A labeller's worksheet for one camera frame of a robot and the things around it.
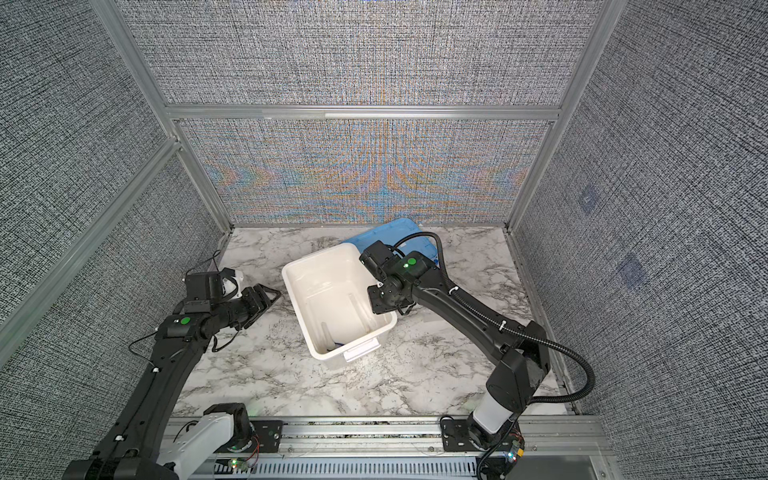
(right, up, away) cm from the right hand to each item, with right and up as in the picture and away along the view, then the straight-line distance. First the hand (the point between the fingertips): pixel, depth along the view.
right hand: (382, 301), depth 79 cm
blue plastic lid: (+4, +21, +39) cm, 45 cm away
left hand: (-28, +1, 0) cm, 28 cm away
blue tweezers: (-13, -14, +9) cm, 21 cm away
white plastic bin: (-16, -5, +17) cm, 24 cm away
